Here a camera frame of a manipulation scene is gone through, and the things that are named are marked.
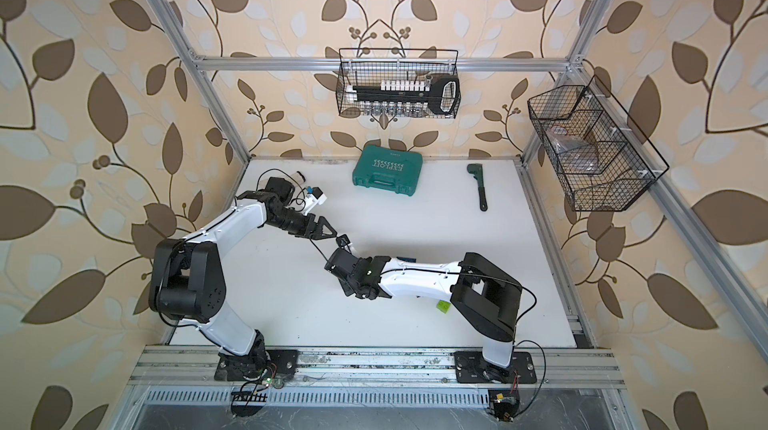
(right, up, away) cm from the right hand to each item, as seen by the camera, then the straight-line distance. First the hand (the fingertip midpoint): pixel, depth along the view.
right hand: (351, 272), depth 86 cm
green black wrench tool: (+45, +31, +30) cm, 62 cm away
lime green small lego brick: (+26, -9, -3) cm, 28 cm away
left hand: (-9, +12, +1) cm, 15 cm away
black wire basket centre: (0, +61, +11) cm, 61 cm away
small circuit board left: (-22, -26, -17) cm, 38 cm away
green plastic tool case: (+10, +32, +26) cm, 42 cm away
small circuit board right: (+39, -28, -14) cm, 50 cm away
